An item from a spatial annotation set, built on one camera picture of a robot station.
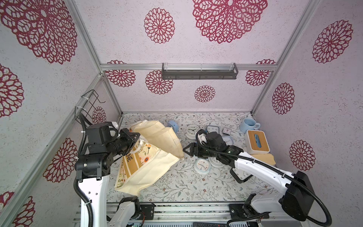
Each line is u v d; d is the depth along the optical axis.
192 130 1.04
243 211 0.66
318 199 0.37
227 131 1.06
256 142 0.97
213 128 1.06
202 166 0.88
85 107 0.77
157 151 0.60
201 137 0.71
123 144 0.53
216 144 0.59
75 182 0.38
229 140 1.00
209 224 0.69
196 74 0.88
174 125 1.02
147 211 0.74
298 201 0.40
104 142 0.44
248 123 1.09
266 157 0.92
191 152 0.67
